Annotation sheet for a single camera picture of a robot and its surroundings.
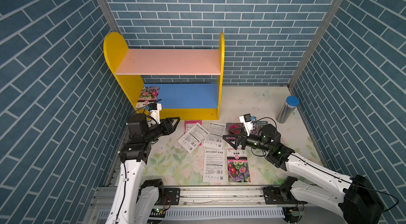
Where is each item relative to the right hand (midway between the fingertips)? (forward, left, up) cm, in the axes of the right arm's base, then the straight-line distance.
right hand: (228, 135), depth 71 cm
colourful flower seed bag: (-6, -7, -21) cm, 23 cm away
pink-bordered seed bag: (+17, +24, -20) cm, 36 cm away
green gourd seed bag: (+8, +20, -21) cm, 30 cm away
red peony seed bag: (+17, -5, -18) cm, 25 cm away
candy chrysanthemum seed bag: (+27, +50, -6) cm, 57 cm away
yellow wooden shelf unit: (+52, +34, -20) cm, 66 cm away
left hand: (+4, +23, +4) cm, 23 cm away
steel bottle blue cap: (+23, -34, -9) cm, 42 cm away
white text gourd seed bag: (+8, +6, -19) cm, 22 cm away
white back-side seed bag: (-7, +6, -21) cm, 23 cm away
